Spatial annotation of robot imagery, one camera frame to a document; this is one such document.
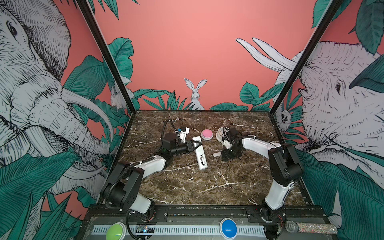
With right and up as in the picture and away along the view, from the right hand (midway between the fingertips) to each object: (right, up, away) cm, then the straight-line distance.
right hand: (225, 155), depth 93 cm
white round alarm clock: (-2, +13, +8) cm, 15 cm away
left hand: (-16, +10, -13) cm, 23 cm away
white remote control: (-17, +4, -13) cm, 22 cm away
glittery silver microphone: (+26, -28, -26) cm, 46 cm away
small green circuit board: (-44, -29, -25) cm, 59 cm away
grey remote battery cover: (-5, 0, +2) cm, 5 cm away
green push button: (-56, -31, -24) cm, 69 cm away
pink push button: (-11, +13, +11) cm, 20 cm away
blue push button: (-3, -30, -24) cm, 38 cm away
